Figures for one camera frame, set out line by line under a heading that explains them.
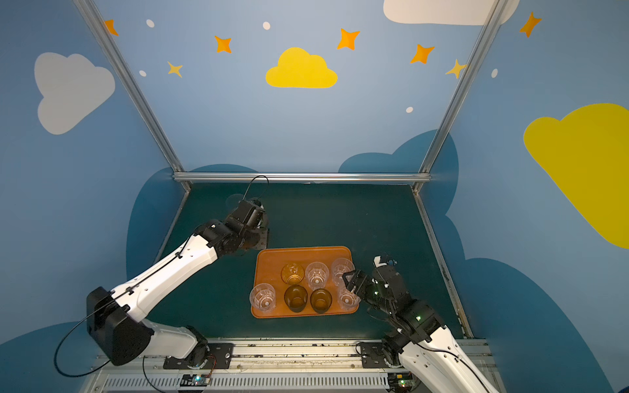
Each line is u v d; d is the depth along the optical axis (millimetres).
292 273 908
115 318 388
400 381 710
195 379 706
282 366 733
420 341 486
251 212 600
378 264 703
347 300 856
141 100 883
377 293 626
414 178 1188
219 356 744
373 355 745
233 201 995
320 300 844
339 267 905
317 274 907
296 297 831
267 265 936
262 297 857
